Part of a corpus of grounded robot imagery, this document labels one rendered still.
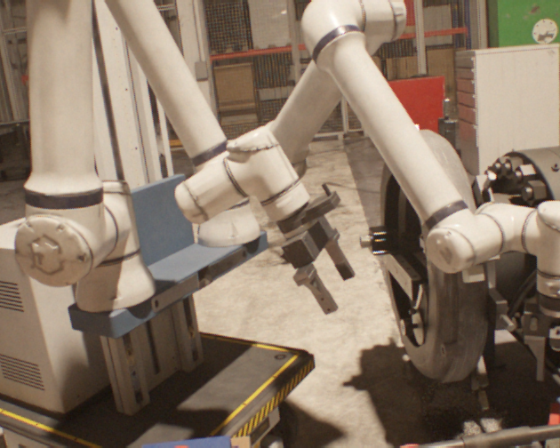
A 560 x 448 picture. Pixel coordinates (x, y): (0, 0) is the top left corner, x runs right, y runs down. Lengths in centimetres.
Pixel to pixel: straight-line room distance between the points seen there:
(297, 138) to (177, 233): 44
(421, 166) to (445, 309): 52
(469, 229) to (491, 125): 452
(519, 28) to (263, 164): 806
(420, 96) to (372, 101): 595
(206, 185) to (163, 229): 61
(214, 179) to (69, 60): 34
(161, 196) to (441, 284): 79
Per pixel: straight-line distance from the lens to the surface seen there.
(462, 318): 155
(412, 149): 115
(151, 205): 166
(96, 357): 185
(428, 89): 718
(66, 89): 115
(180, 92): 123
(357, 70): 123
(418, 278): 173
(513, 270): 180
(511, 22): 898
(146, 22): 125
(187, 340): 189
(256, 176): 108
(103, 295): 139
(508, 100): 563
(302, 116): 160
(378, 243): 194
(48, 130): 117
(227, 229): 171
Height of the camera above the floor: 122
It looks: 16 degrees down
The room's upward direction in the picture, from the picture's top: 7 degrees counter-clockwise
